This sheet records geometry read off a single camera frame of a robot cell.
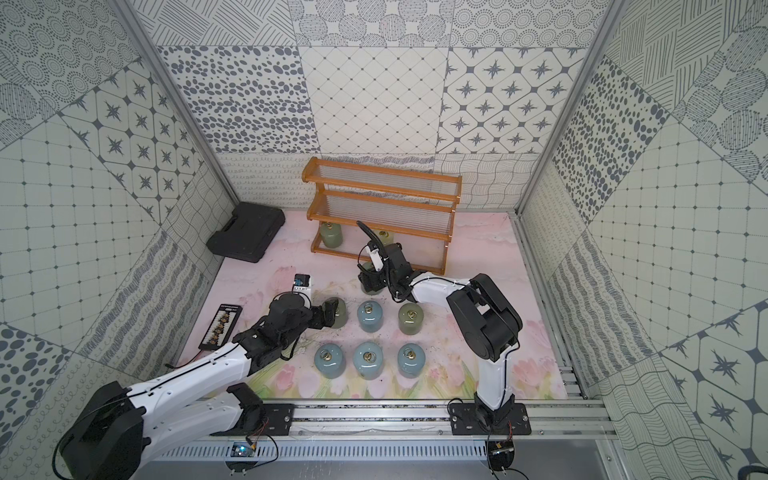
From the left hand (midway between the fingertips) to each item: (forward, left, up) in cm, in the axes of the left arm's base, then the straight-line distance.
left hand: (331, 301), depth 83 cm
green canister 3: (-2, -2, -4) cm, 5 cm away
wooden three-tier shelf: (+32, -22, +5) cm, 40 cm away
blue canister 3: (-14, -12, -3) cm, 19 cm away
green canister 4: (-2, -23, -4) cm, 23 cm away
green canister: (+28, +5, -4) cm, 29 cm away
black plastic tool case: (+30, +37, -6) cm, 48 cm away
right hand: (+14, -10, -6) cm, 18 cm away
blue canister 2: (-15, -1, -4) cm, 15 cm away
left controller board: (-33, +19, -13) cm, 41 cm away
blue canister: (-2, -11, -5) cm, 12 cm away
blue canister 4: (-14, -23, -5) cm, 27 cm away
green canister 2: (+9, -11, +4) cm, 15 cm away
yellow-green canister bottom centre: (+19, -15, +6) cm, 25 cm away
